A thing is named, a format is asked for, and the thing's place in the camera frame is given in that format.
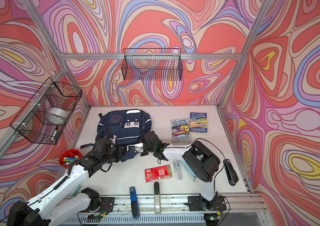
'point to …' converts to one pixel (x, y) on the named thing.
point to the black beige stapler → (156, 197)
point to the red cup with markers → (68, 157)
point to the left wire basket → (44, 118)
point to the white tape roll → (57, 116)
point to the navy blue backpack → (123, 128)
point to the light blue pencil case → (192, 173)
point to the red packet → (153, 173)
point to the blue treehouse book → (198, 122)
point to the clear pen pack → (178, 169)
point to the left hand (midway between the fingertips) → (127, 150)
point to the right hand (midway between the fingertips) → (136, 146)
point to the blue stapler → (135, 210)
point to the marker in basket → (54, 133)
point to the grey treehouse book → (180, 130)
